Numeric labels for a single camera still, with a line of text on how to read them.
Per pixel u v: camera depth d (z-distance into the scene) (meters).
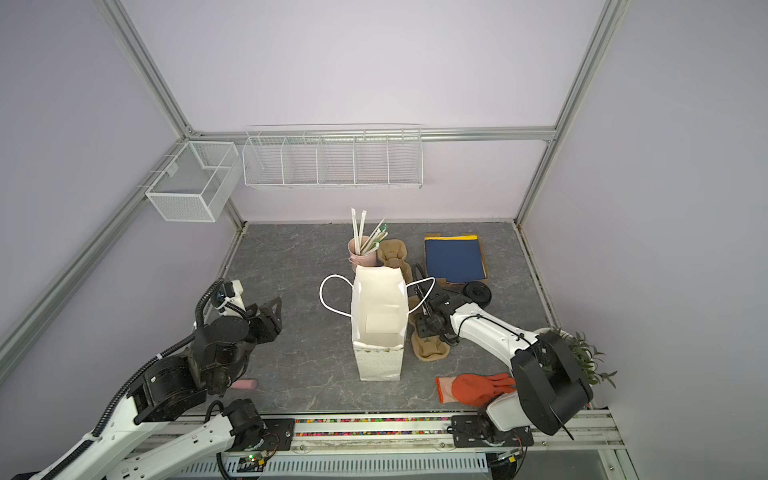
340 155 0.98
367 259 0.98
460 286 0.89
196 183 0.97
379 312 0.91
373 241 0.96
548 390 0.43
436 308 0.66
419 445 0.74
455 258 1.06
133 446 0.43
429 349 0.87
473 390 0.78
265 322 0.56
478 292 0.87
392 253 1.09
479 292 0.87
